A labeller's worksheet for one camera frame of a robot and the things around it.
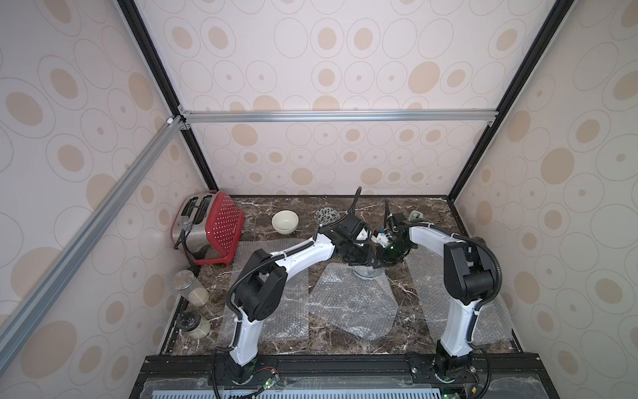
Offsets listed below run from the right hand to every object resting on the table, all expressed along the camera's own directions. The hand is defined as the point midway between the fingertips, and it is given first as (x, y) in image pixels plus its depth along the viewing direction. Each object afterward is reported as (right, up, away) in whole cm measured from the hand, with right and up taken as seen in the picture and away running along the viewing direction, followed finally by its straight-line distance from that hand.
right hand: (385, 264), depth 96 cm
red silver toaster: (-65, +15, -9) cm, 67 cm away
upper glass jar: (-71, -7, -8) cm, 71 cm away
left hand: (-5, +3, -13) cm, 14 cm away
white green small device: (+15, +19, +10) cm, 26 cm away
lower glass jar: (-62, -14, -23) cm, 68 cm away
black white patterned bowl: (-23, +19, +14) cm, 33 cm away
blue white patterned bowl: (-8, -2, -6) cm, 10 cm away
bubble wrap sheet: (+32, -17, -14) cm, 39 cm away
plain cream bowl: (-41, +16, +13) cm, 46 cm away
